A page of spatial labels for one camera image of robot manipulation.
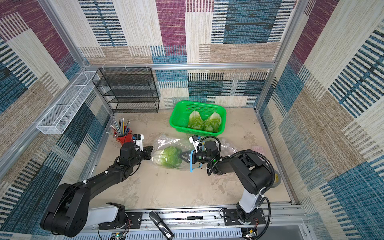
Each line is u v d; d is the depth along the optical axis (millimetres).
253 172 483
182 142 934
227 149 934
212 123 992
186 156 849
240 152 540
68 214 415
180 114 1123
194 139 811
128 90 1087
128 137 972
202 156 779
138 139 787
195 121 1013
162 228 677
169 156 851
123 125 964
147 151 778
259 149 970
